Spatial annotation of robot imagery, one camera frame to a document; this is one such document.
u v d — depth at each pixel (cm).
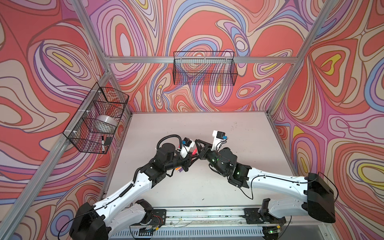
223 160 52
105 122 70
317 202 38
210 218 75
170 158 60
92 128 71
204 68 96
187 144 63
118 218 50
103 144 72
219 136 62
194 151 69
